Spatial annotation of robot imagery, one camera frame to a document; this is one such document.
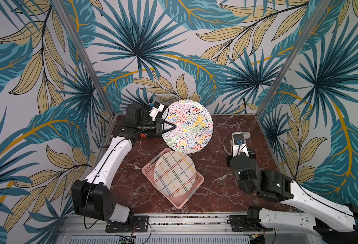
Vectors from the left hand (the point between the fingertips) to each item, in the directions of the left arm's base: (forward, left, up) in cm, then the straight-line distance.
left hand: (174, 128), depth 68 cm
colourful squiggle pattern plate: (+3, -9, -1) cm, 10 cm away
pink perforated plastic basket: (-23, -3, -32) cm, 39 cm away
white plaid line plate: (-9, 0, -29) cm, 31 cm away
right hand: (-8, -26, +1) cm, 27 cm away
